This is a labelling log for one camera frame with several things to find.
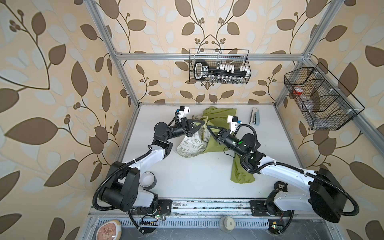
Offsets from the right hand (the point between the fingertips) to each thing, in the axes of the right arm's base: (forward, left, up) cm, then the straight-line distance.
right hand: (207, 129), depth 66 cm
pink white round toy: (-33, +45, -30) cm, 63 cm away
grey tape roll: (-11, +33, -33) cm, 48 cm away
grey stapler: (+30, -38, -29) cm, 57 cm away
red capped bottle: (+23, -51, +1) cm, 56 cm away
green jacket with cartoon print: (+5, +1, -18) cm, 19 cm away
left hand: (0, +1, +2) cm, 3 cm away
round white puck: (-34, -7, -21) cm, 40 cm away
